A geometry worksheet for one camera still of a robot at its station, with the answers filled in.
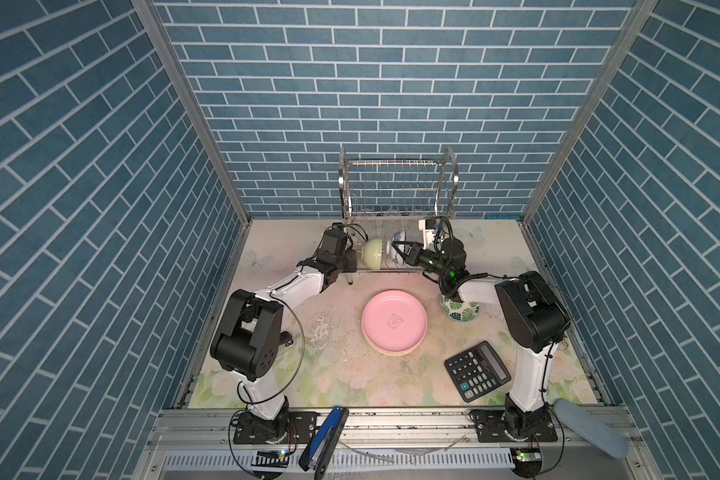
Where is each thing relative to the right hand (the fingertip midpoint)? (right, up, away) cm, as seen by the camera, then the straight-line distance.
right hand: (392, 241), depth 90 cm
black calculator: (+23, -36, -9) cm, 43 cm away
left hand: (-13, -4, +5) cm, 15 cm away
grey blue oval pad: (+49, -47, -17) cm, 70 cm away
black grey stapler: (-31, -28, -5) cm, 42 cm away
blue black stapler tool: (-19, -50, -20) cm, 57 cm away
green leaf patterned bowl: (+22, -22, +4) cm, 31 cm away
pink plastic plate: (+1, -25, +1) cm, 25 cm away
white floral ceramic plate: (0, -32, -6) cm, 32 cm away
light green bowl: (-6, -3, +4) cm, 8 cm away
